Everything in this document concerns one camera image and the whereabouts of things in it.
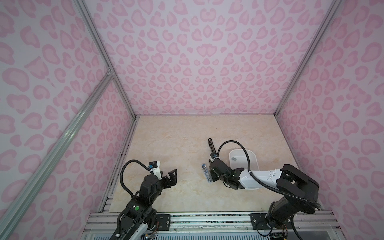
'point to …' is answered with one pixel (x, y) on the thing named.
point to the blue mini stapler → (207, 174)
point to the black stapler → (211, 145)
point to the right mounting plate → (258, 221)
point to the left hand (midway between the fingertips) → (170, 169)
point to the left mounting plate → (163, 222)
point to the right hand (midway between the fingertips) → (212, 168)
